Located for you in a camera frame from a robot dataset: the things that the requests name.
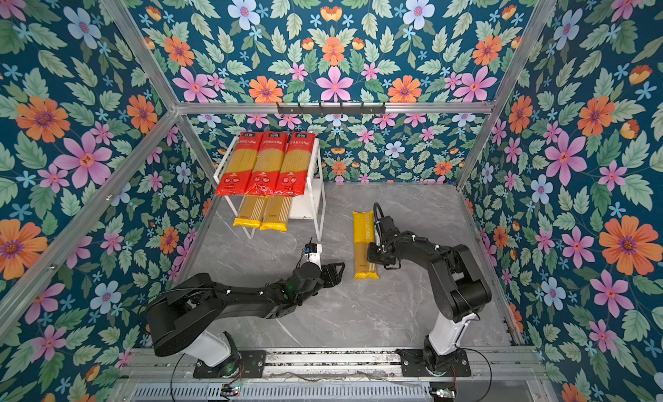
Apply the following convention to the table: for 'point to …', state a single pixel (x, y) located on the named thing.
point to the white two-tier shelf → (306, 204)
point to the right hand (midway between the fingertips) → (371, 257)
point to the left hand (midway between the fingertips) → (345, 263)
